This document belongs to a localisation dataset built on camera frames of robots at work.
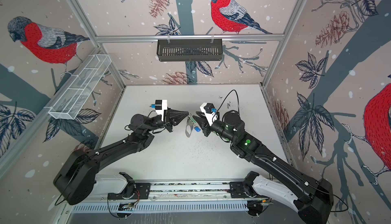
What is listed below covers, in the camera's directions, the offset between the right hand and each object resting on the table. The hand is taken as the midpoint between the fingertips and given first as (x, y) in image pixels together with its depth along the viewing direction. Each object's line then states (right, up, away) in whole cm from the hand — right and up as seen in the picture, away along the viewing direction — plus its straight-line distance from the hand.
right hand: (193, 116), depth 66 cm
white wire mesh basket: (-60, +14, +11) cm, 63 cm away
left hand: (-3, +1, -5) cm, 6 cm away
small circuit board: (-31, -44, +4) cm, 54 cm away
